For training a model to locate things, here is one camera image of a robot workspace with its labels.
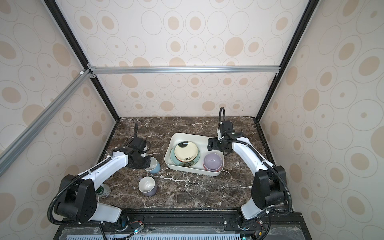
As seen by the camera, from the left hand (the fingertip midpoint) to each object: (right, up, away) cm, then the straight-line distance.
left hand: (151, 161), depth 87 cm
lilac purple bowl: (+36, -1, +5) cm, 37 cm away
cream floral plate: (+20, +5, +10) cm, 23 cm away
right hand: (+38, +9, +1) cm, 39 cm away
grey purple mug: (-2, -13, -2) cm, 14 cm away
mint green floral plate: (+18, -3, +5) cm, 19 cm away
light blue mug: (+1, -3, +2) cm, 4 cm away
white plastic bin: (+28, -4, +3) cm, 28 cm away
